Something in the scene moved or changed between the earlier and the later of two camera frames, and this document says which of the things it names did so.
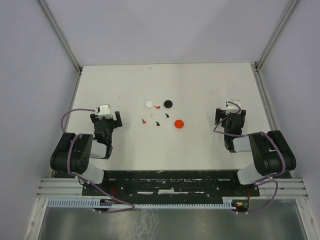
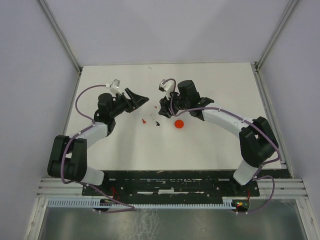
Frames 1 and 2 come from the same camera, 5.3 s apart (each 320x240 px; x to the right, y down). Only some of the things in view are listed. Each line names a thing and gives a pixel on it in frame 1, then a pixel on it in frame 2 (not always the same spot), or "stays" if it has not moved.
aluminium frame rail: [73, 187] stays
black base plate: [170, 184] stays
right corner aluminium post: [290, 7] stays
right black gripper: [219, 113] to [165, 104]
